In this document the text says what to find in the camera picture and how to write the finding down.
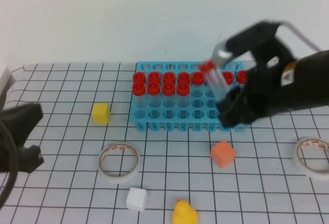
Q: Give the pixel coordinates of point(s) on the yellow foam cube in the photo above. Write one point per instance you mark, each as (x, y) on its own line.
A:
(101, 113)

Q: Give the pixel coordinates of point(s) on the left white tape roll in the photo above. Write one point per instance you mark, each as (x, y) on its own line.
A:
(111, 160)

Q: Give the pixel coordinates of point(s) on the yellow rubber duck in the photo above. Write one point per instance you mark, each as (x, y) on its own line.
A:
(184, 214)

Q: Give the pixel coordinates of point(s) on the red-capped tube in rack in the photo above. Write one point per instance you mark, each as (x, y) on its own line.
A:
(139, 77)
(154, 76)
(139, 93)
(241, 77)
(229, 77)
(153, 89)
(169, 77)
(197, 80)
(184, 77)
(183, 91)
(168, 92)

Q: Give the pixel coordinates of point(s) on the blue test tube rack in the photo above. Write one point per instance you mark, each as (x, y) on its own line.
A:
(200, 113)

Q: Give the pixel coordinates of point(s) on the white foam cube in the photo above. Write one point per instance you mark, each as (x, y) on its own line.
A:
(137, 199)

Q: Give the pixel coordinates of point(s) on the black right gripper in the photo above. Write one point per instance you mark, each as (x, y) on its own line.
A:
(257, 98)

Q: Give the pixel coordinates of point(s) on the white grid-pattern cloth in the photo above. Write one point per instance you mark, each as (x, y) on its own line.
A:
(258, 187)

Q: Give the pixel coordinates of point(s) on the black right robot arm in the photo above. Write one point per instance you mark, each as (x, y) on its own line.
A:
(304, 83)

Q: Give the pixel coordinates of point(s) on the red-capped clear test tube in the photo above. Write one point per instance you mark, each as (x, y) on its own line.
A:
(215, 79)

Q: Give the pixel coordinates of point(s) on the orange foam cube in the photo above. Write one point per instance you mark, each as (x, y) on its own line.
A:
(222, 154)

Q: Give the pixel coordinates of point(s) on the right white tape roll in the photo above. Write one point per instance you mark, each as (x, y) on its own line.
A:
(309, 158)

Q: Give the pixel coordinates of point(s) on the white tape roll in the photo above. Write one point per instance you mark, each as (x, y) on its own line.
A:
(111, 160)
(309, 158)

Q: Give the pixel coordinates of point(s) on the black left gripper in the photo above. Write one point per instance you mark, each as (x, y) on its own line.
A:
(20, 121)

